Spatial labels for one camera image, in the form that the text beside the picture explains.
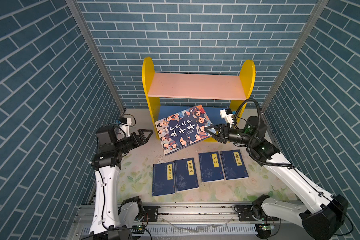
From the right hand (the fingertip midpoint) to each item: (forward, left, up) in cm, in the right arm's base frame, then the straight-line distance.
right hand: (204, 130), depth 61 cm
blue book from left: (-6, +8, -36) cm, 38 cm away
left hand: (+2, +26, -8) cm, 27 cm away
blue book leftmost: (-9, +21, -37) cm, 43 cm away
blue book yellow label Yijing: (+1, -7, -37) cm, 37 cm away
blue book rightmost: (+3, -21, -37) cm, 43 cm away
